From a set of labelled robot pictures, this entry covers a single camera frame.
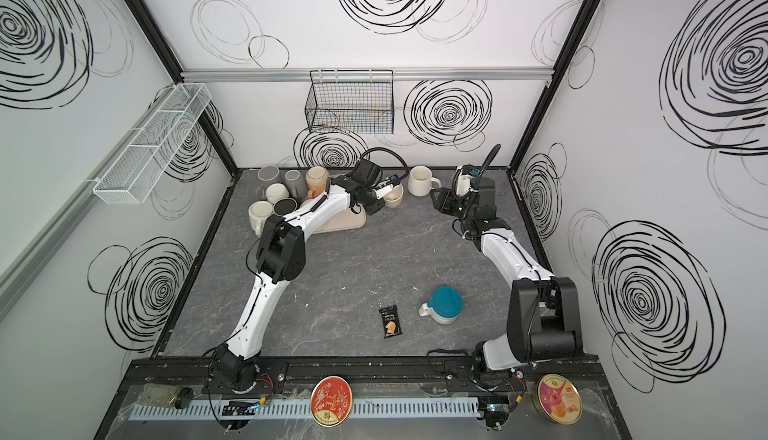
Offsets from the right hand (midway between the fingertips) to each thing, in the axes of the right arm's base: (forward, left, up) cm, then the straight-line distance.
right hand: (433, 191), depth 87 cm
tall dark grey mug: (+13, +56, -8) cm, 58 cm away
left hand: (+9, +16, -13) cm, 22 cm away
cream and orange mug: (+15, +39, -10) cm, 43 cm away
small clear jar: (-49, +64, -16) cm, 82 cm away
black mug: (+2, +47, -10) cm, 48 cm away
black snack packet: (-31, +12, -20) cm, 39 cm away
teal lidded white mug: (-29, -2, -13) cm, 32 cm away
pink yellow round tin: (-48, -26, -17) cm, 58 cm away
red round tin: (-50, +26, -17) cm, 58 cm away
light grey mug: (+13, +46, -12) cm, 50 cm away
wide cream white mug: (0, +56, -11) cm, 57 cm away
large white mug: (+16, +2, -12) cm, 20 cm away
